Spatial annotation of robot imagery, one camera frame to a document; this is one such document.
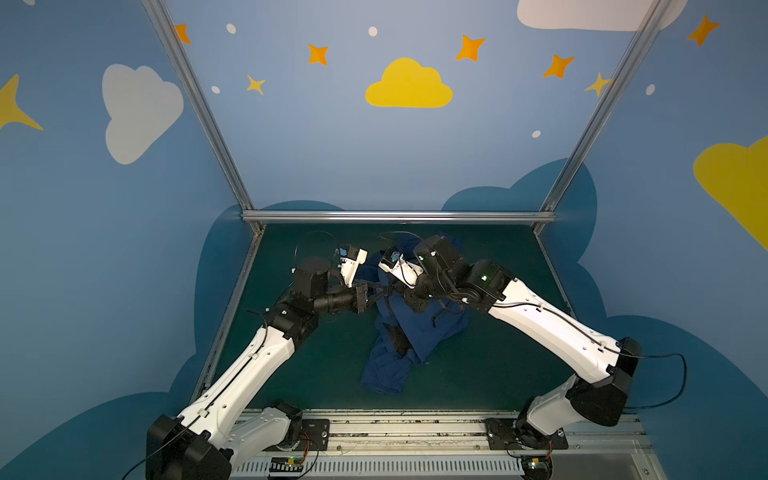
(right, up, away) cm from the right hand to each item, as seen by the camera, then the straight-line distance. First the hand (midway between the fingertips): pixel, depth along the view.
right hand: (402, 281), depth 72 cm
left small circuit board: (-29, -46, +1) cm, 54 cm away
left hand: (-4, -1, -1) cm, 5 cm away
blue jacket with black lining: (0, -14, +5) cm, 15 cm away
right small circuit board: (+34, -47, +2) cm, 58 cm away
